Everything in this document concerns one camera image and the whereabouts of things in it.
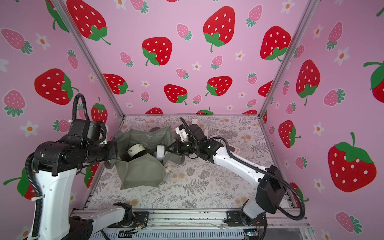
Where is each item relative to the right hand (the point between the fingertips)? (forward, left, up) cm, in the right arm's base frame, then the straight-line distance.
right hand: (163, 152), depth 68 cm
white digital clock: (+3, +3, -5) cm, 7 cm away
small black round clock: (+4, +17, -6) cm, 18 cm away
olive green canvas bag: (-8, +8, -5) cm, 12 cm away
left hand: (-4, +17, +7) cm, 19 cm away
